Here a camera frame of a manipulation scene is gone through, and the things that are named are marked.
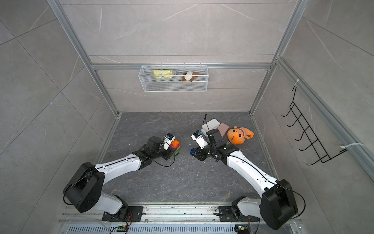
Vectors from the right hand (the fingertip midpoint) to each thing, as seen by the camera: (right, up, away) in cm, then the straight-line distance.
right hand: (195, 151), depth 80 cm
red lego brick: (-10, +1, +9) cm, 14 cm away
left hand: (-13, +2, +8) cm, 15 cm away
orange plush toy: (+29, +8, +15) cm, 33 cm away
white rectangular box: (+14, +15, +25) cm, 32 cm away
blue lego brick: (-1, +1, -1) cm, 2 cm away
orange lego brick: (-12, +4, +8) cm, 15 cm away
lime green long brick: (-11, -3, +14) cm, 18 cm away
